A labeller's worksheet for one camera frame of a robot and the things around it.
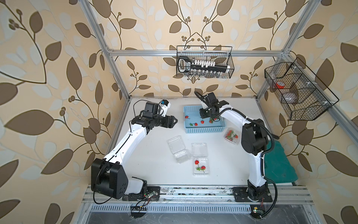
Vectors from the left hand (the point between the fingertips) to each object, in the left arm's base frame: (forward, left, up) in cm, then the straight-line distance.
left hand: (170, 117), depth 81 cm
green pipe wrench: (0, -74, -21) cm, 77 cm away
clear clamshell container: (-9, -4, -21) cm, 24 cm away
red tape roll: (+15, -65, +13) cm, 68 cm away
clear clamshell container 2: (-18, -19, -22) cm, 34 cm away
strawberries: (-22, -20, -20) cm, 36 cm away
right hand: (+13, -21, -12) cm, 28 cm away
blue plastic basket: (+10, -15, -20) cm, 27 cm away
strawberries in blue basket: (+13, -29, -20) cm, 37 cm away
